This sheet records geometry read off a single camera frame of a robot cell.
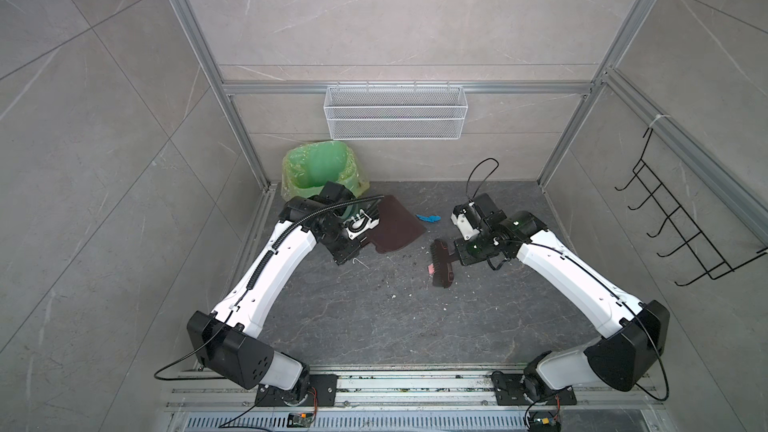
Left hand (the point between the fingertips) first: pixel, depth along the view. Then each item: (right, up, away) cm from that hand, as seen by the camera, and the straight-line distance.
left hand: (349, 241), depth 76 cm
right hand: (+30, -3, +3) cm, 30 cm away
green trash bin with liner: (-18, +23, +25) cm, 39 cm away
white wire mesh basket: (+13, +40, +21) cm, 47 cm away
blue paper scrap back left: (+25, +5, +31) cm, 41 cm away
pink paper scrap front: (+24, -11, +19) cm, 33 cm away
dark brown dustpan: (+12, +4, 0) cm, 13 cm away
